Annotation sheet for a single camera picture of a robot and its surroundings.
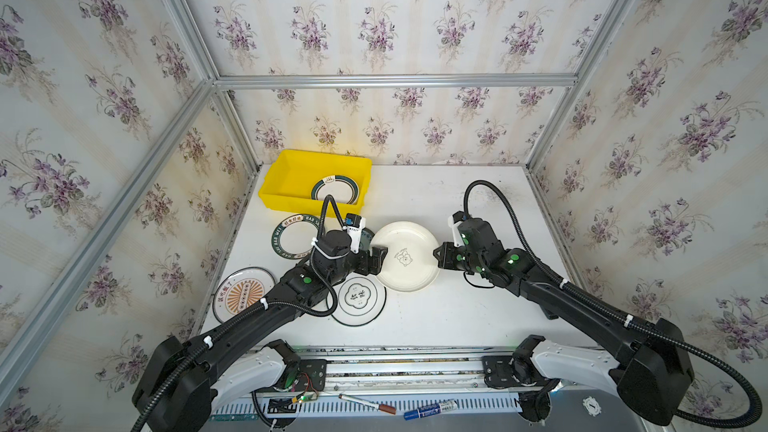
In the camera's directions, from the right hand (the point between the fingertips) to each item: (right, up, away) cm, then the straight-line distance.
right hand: (429, 254), depth 79 cm
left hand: (-15, +3, 0) cm, 15 cm away
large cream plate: (-5, -3, 0) cm, 6 cm away
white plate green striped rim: (-28, +18, +33) cm, 47 cm away
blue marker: (-1, -34, -11) cm, 35 cm away
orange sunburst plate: (-56, -12, +9) cm, 58 cm away
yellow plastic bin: (-51, +21, +38) cm, 67 cm away
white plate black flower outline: (-19, -15, +7) cm, 25 cm away
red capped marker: (-11, -35, -10) cm, 38 cm away
